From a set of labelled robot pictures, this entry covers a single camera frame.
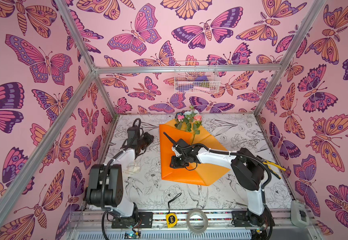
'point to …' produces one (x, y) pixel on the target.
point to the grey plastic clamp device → (299, 215)
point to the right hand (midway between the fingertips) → (170, 164)
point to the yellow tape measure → (171, 218)
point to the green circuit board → (131, 235)
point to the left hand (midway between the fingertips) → (155, 134)
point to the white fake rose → (188, 116)
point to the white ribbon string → (133, 168)
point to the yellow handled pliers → (268, 163)
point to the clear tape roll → (205, 217)
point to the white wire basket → (196, 77)
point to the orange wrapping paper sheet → (204, 174)
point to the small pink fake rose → (179, 124)
